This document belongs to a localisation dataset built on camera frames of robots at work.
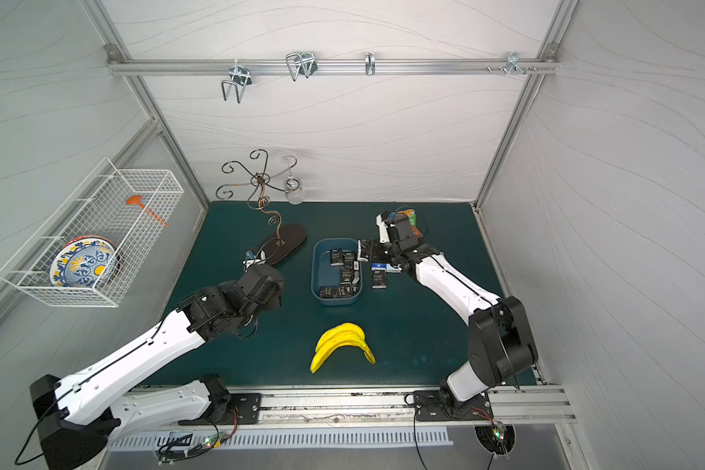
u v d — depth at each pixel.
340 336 0.80
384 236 0.78
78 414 0.39
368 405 0.76
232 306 0.51
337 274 0.99
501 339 0.45
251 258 0.63
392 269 0.99
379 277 0.97
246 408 0.74
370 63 0.72
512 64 0.77
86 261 0.62
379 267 0.98
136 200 0.78
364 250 0.86
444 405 0.66
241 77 0.78
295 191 0.98
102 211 0.72
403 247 0.67
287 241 1.06
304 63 0.76
